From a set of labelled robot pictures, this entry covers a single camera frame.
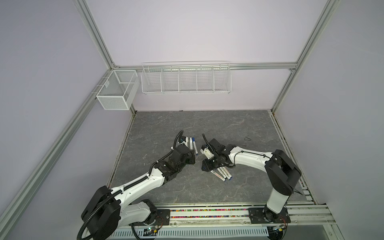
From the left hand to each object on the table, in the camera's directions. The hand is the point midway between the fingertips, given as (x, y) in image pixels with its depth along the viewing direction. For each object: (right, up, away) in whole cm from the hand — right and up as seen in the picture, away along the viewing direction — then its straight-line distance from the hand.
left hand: (194, 152), depth 82 cm
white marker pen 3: (+14, -14, +5) cm, 21 cm away
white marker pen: (0, +3, +19) cm, 20 cm away
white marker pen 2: (-2, +5, 0) cm, 5 cm away
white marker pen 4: (+16, -13, +5) cm, 21 cm away
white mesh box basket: (-53, +40, +21) cm, 69 cm away
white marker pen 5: (+20, -13, +5) cm, 24 cm away
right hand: (+6, -11, +5) cm, 13 cm away
